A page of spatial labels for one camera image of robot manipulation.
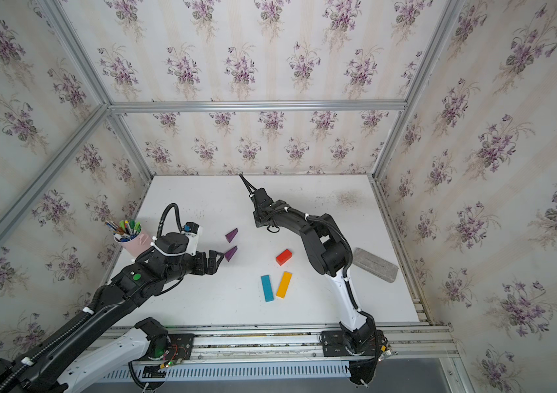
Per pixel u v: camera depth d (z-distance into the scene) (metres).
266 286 0.86
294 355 0.73
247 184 0.86
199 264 0.66
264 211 0.76
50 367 0.40
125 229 0.88
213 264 0.68
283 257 0.91
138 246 0.88
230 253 0.91
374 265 0.86
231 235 0.97
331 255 0.57
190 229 0.67
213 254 0.69
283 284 0.86
